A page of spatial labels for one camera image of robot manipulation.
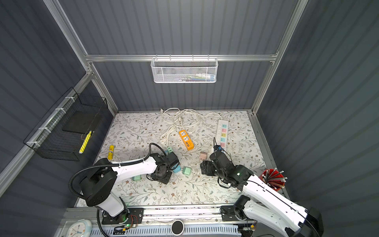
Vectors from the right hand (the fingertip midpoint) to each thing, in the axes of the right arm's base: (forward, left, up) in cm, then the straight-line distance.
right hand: (207, 167), depth 77 cm
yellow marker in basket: (+5, +59, +17) cm, 61 cm away
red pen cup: (-6, -33, -1) cm, 34 cm away
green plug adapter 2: (-13, +28, +19) cm, 36 cm away
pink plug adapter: (+13, +1, -11) cm, 17 cm away
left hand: (-3, +24, -12) cm, 27 cm away
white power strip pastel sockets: (+29, -13, -11) cm, 34 cm away
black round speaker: (-26, +15, -6) cm, 30 cm away
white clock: (-26, +60, -8) cm, 66 cm away
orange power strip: (+21, +11, -10) cm, 26 cm away
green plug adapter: (+14, +22, -5) cm, 26 cm away
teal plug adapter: (+2, +12, -10) cm, 16 cm away
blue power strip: (-1, +16, +2) cm, 16 cm away
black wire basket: (+11, +70, +18) cm, 73 cm away
